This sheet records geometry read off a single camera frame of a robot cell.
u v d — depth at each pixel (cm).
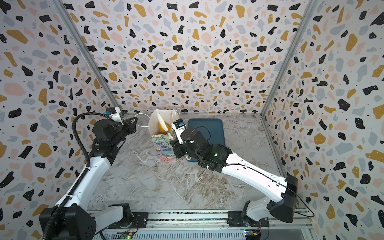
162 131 94
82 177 46
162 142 80
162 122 63
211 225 73
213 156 46
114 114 66
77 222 38
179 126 55
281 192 40
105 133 56
